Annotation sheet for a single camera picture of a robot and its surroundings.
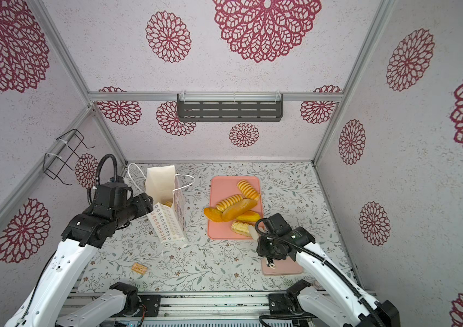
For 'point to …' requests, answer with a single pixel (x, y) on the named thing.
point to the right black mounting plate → (280, 304)
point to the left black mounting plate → (152, 303)
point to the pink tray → (225, 186)
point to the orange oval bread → (213, 214)
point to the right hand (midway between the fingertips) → (259, 248)
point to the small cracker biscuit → (139, 268)
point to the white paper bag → (167, 214)
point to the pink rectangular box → (285, 266)
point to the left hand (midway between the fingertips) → (145, 206)
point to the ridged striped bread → (222, 205)
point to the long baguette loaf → (237, 208)
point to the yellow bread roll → (249, 216)
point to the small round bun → (167, 203)
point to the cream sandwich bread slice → (242, 227)
